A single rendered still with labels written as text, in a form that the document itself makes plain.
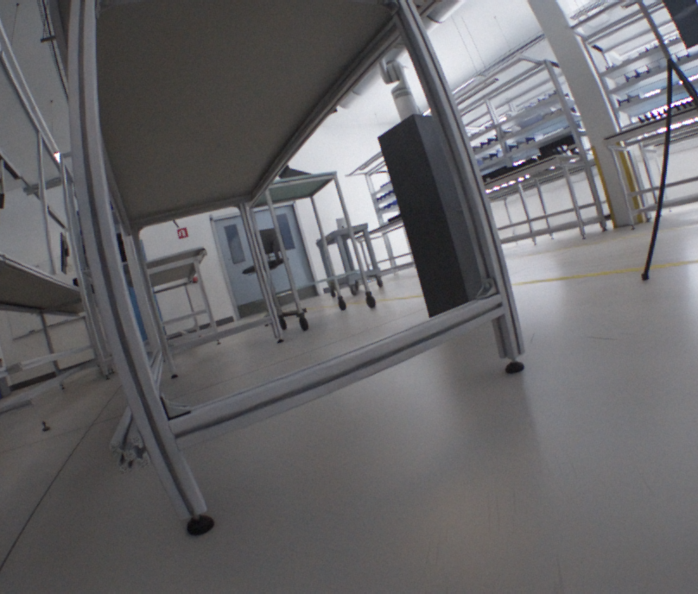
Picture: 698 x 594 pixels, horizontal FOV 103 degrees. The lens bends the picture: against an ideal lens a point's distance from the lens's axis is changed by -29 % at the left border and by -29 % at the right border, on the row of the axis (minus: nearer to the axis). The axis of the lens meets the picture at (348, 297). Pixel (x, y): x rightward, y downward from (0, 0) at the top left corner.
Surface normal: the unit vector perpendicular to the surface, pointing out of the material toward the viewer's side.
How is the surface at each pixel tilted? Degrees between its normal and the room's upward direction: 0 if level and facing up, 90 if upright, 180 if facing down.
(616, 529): 0
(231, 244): 90
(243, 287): 90
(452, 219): 90
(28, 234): 90
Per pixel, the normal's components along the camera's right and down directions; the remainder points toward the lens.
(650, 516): -0.27, -0.96
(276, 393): 0.44, -0.07
